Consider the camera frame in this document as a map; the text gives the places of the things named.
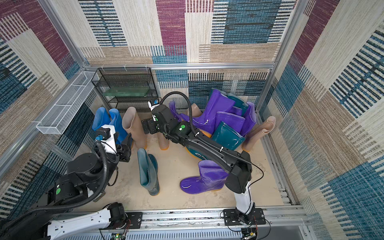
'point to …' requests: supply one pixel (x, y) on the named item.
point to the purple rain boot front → (211, 177)
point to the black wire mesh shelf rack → (127, 77)
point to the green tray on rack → (127, 91)
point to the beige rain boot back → (196, 111)
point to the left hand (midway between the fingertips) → (125, 135)
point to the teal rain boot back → (238, 102)
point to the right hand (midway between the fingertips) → (154, 121)
